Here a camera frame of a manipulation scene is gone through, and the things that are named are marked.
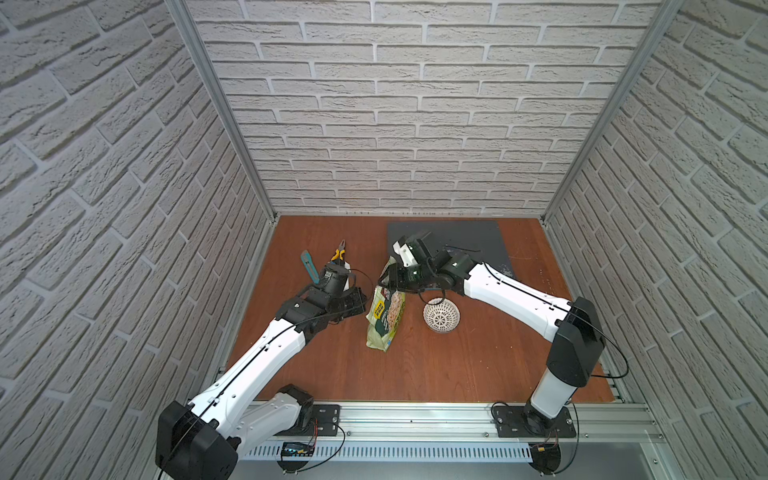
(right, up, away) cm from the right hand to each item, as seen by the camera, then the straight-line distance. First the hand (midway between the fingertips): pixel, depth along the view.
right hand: (375, 291), depth 76 cm
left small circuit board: (-19, -38, -5) cm, 43 cm away
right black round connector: (+42, -40, -6) cm, 58 cm away
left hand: (-3, 0, +2) cm, 4 cm away
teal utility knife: (-25, +5, +28) cm, 38 cm away
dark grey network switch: (+37, +14, +34) cm, 53 cm away
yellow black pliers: (-15, +10, +30) cm, 35 cm away
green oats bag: (+3, -7, +2) cm, 8 cm away
